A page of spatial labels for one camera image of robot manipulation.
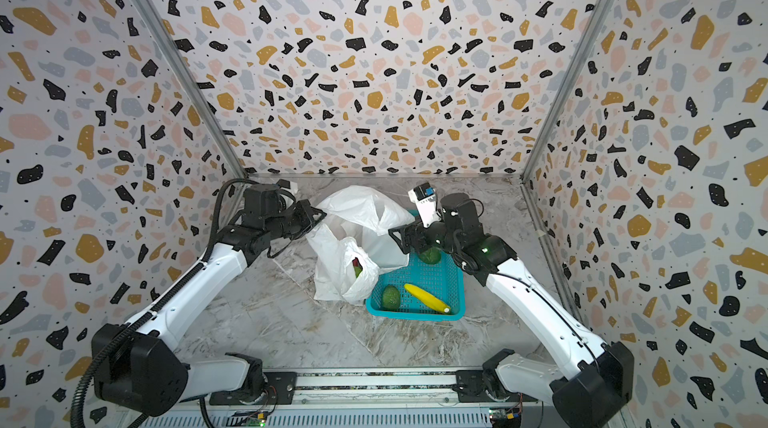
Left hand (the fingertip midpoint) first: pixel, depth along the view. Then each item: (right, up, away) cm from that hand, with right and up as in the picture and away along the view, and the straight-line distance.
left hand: (326, 206), depth 78 cm
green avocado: (+16, -26, +6) cm, 31 cm away
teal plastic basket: (+32, -24, +17) cm, 43 cm away
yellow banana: (+27, -27, +10) cm, 39 cm away
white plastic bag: (+9, -7, -16) cm, 20 cm away
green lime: (+28, -16, +15) cm, 36 cm away
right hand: (+19, -3, -6) cm, 20 cm away
